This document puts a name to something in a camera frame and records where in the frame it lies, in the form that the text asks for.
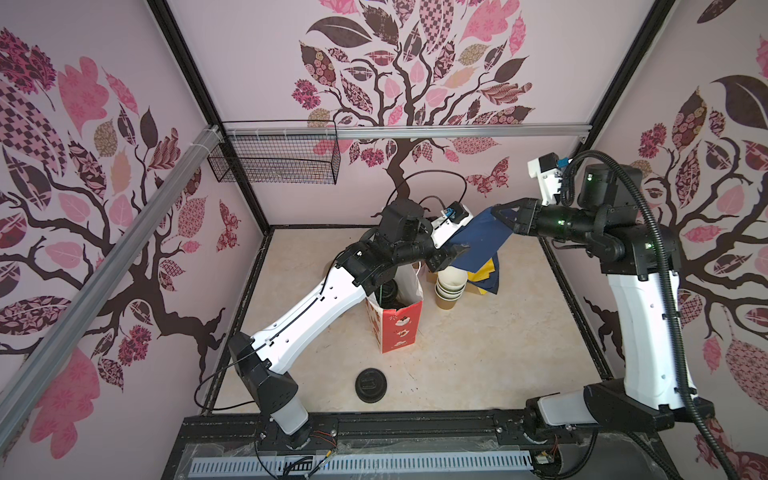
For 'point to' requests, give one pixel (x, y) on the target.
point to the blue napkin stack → (490, 284)
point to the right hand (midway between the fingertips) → (497, 207)
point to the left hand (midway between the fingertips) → (457, 240)
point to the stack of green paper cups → (450, 286)
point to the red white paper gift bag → (399, 328)
